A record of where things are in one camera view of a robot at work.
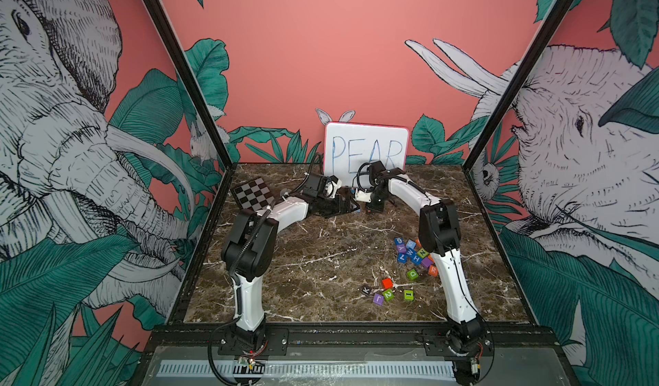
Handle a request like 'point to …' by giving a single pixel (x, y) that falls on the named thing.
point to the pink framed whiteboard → (347, 145)
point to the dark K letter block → (365, 289)
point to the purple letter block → (378, 298)
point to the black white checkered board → (253, 194)
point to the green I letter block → (408, 295)
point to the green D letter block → (412, 274)
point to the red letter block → (388, 283)
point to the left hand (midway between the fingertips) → (353, 205)
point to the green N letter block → (388, 294)
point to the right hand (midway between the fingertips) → (368, 201)
